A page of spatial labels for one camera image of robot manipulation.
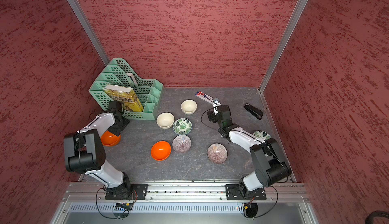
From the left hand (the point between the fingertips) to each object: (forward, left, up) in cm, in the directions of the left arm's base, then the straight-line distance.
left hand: (123, 129), depth 92 cm
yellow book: (+11, -6, +19) cm, 23 cm away
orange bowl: (-13, -25, -2) cm, 28 cm away
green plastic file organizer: (+33, -8, -1) cm, 34 cm away
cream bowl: (+21, -39, -3) cm, 44 cm away
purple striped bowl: (-8, -36, -4) cm, 37 cm away
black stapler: (+16, -87, -2) cm, 89 cm away
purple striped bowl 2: (-13, -58, -4) cm, 60 cm away
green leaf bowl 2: (-2, -86, -1) cm, 86 cm away
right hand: (+10, -58, +8) cm, 59 cm away
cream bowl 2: (+8, -25, -2) cm, 26 cm away
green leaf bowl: (+5, -36, -4) cm, 37 cm away
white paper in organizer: (+36, +1, +10) cm, 38 cm away
